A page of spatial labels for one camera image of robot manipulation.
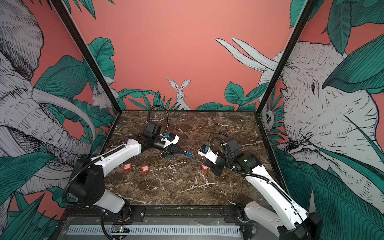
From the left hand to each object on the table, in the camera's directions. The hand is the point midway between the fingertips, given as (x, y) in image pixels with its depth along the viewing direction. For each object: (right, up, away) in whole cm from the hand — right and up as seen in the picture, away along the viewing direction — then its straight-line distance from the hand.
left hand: (183, 150), depth 74 cm
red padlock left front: (-25, -14, +14) cm, 31 cm away
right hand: (+10, -5, -2) cm, 12 cm away
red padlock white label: (+12, -13, +14) cm, 22 cm away
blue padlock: (+3, -2, -1) cm, 4 cm away
